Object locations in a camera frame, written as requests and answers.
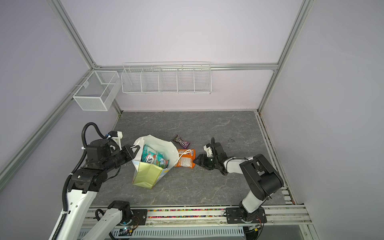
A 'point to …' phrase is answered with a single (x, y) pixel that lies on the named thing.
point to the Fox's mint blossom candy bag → (150, 155)
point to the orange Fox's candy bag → (186, 158)
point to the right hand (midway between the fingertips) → (195, 161)
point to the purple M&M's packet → (183, 143)
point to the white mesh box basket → (98, 91)
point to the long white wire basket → (164, 78)
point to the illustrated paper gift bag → (147, 175)
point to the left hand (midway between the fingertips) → (140, 148)
